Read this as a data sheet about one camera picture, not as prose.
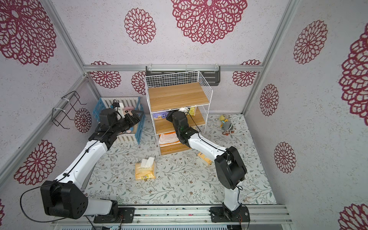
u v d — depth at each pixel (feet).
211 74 3.17
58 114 2.38
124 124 2.24
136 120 2.30
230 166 1.61
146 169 2.76
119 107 2.34
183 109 2.45
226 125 3.48
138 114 2.32
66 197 1.32
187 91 2.62
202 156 3.01
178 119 2.08
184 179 2.82
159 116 2.67
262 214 2.51
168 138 3.12
